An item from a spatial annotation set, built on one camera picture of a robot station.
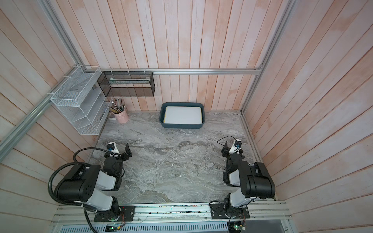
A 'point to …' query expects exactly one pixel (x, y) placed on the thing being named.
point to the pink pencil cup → (121, 117)
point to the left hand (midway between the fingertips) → (121, 146)
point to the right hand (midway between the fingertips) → (232, 141)
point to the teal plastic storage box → (193, 125)
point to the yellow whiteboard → (183, 115)
